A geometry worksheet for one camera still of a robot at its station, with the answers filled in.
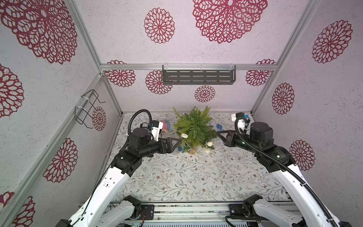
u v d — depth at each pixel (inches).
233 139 21.8
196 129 28.7
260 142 18.8
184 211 29.5
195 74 37.0
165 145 22.8
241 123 22.5
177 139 25.0
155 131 24.1
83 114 29.7
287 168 16.4
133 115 19.6
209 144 28.7
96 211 15.4
